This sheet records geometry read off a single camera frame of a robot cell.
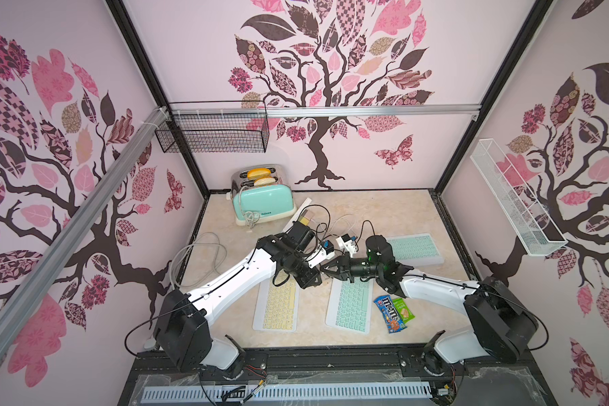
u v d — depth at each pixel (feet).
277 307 2.80
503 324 1.41
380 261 2.15
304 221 3.49
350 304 2.80
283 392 2.29
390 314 2.67
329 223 3.52
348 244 2.55
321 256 2.30
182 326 1.32
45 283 1.57
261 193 3.20
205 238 3.39
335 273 2.38
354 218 3.65
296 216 3.51
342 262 2.36
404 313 2.72
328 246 2.29
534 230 2.43
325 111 3.02
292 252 1.86
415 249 3.29
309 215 3.58
